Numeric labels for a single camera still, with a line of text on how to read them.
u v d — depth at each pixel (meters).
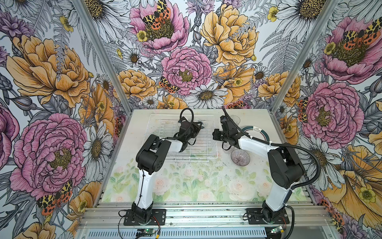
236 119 1.10
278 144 0.53
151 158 0.57
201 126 0.98
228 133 0.75
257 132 1.05
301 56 0.90
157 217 0.74
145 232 0.71
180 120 0.94
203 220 0.73
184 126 0.80
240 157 0.94
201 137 1.05
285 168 0.49
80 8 0.71
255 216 0.74
